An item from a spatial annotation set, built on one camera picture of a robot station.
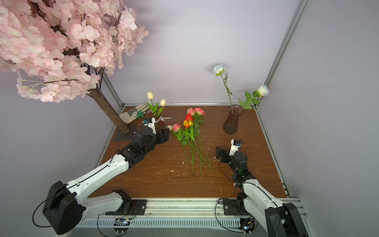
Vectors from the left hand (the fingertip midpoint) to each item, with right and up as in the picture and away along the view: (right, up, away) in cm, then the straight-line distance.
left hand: (167, 129), depth 79 cm
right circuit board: (+41, -46, -9) cm, 62 cm away
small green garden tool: (-28, +9, +33) cm, 44 cm away
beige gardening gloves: (-37, +8, +34) cm, 51 cm away
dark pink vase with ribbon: (-10, +9, +10) cm, 17 cm away
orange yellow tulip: (+11, +2, +24) cm, 27 cm away
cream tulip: (-3, 0, +24) cm, 24 cm away
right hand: (+32, -10, +6) cm, 35 cm away
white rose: (+52, +22, 0) cm, 57 cm away
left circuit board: (-22, -48, -8) cm, 53 cm away
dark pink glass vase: (+40, +2, +19) cm, 45 cm away
